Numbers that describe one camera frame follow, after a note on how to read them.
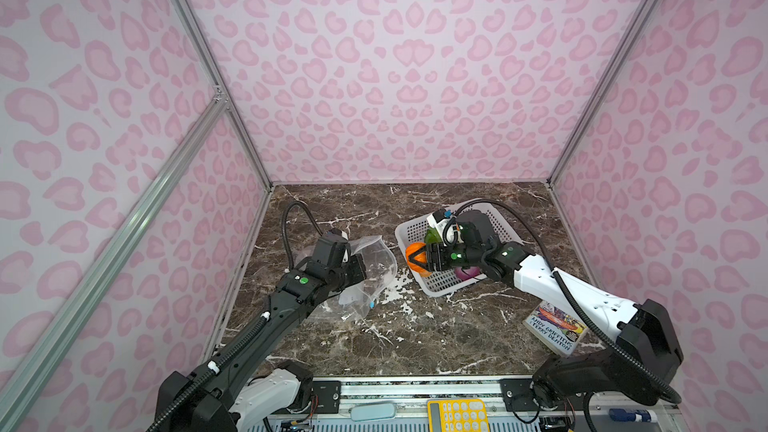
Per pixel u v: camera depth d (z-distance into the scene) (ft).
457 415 2.28
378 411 2.29
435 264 2.24
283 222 3.60
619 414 2.26
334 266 1.99
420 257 2.41
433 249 2.23
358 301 2.80
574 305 1.48
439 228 2.34
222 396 1.30
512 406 2.34
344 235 2.48
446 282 3.04
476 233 2.00
